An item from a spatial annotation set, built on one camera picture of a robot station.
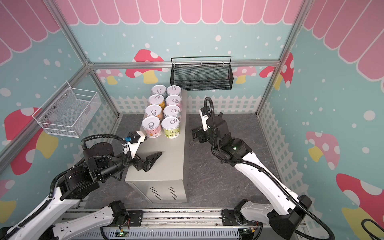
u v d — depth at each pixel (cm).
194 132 60
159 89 76
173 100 71
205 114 56
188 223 73
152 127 61
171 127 61
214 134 47
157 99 71
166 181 53
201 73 94
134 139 46
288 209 38
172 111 66
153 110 66
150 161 51
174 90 76
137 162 50
